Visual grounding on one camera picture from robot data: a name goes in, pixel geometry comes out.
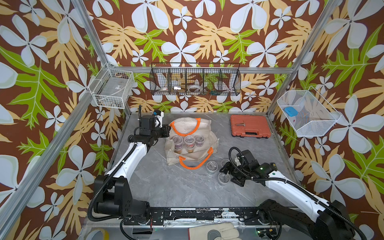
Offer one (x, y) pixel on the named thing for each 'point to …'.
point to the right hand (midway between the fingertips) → (222, 174)
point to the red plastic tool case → (250, 126)
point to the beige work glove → (222, 231)
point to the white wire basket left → (111, 88)
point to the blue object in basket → (291, 111)
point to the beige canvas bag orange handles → (190, 142)
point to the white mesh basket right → (315, 117)
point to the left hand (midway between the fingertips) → (170, 125)
